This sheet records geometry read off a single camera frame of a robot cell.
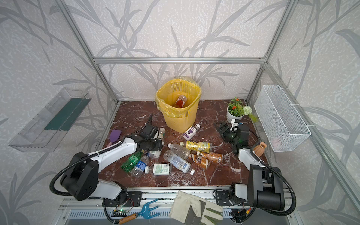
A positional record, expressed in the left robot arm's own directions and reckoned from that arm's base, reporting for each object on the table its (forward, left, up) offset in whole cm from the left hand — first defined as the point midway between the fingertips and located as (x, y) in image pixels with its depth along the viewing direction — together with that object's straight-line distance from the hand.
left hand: (161, 142), depth 89 cm
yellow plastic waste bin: (+8, -12, +8) cm, 17 cm away
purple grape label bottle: (+9, -19, -3) cm, 22 cm away
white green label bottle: (-9, +2, +2) cm, 9 cm away
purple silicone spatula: (+8, +36, -8) cm, 38 cm away
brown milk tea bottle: (-9, -33, -1) cm, 34 cm away
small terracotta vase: (-7, -59, +5) cm, 60 cm away
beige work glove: (-35, -17, -5) cm, 40 cm away
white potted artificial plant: (+21, -50, +7) cm, 55 cm away
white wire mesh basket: (-7, -60, +29) cm, 67 cm away
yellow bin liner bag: (+31, -3, +15) cm, 34 cm away
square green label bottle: (-16, -1, -3) cm, 17 cm away
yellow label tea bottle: (-3, -27, 0) cm, 27 cm away
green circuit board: (-36, +16, -6) cm, 40 cm away
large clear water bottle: (-13, -12, 0) cm, 17 cm away
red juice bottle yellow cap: (+28, -11, +8) cm, 31 cm away
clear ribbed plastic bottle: (-7, -14, +1) cm, 16 cm away
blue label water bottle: (-16, +11, -2) cm, 19 cm away
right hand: (+9, -35, +9) cm, 37 cm away
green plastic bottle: (-14, +20, -5) cm, 24 cm away
